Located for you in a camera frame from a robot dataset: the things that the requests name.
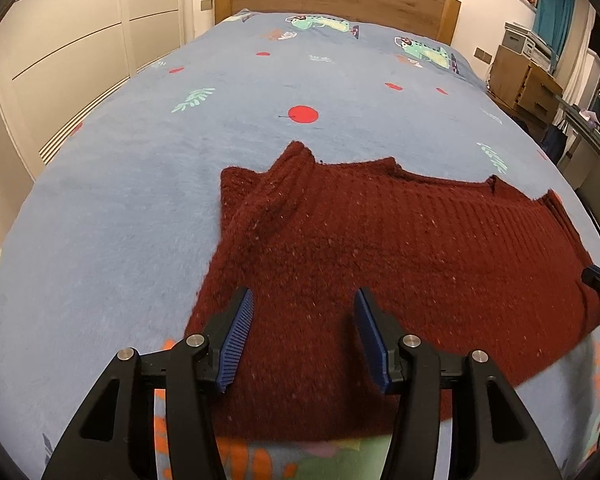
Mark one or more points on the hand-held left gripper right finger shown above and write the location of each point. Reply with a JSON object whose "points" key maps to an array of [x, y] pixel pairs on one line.
{"points": [[371, 340]]}

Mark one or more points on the white wardrobe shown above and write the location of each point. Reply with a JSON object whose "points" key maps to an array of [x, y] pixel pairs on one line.
{"points": [[80, 35]]}

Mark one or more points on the white desk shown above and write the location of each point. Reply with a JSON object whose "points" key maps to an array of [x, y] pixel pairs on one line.
{"points": [[592, 127]]}

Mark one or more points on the grey wall socket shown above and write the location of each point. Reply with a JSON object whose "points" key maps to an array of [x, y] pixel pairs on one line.
{"points": [[207, 4], [481, 55]]}

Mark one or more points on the blue printed blanket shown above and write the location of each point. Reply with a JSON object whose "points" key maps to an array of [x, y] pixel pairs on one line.
{"points": [[130, 185]]}

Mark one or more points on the wooden nightstand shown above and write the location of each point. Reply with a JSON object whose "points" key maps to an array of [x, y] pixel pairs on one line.
{"points": [[522, 85]]}

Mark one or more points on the dark blue bag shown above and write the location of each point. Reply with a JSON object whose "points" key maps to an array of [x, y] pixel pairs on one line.
{"points": [[560, 142]]}

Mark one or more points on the teal curtain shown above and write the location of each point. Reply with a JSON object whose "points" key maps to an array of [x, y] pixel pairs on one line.
{"points": [[555, 5]]}

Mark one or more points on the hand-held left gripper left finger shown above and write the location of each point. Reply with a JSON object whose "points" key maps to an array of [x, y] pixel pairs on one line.
{"points": [[237, 332]]}

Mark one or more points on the dark red knit sweater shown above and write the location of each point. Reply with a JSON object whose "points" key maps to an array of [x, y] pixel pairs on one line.
{"points": [[380, 260]]}

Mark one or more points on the white printer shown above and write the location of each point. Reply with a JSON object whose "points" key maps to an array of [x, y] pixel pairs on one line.
{"points": [[527, 42]]}

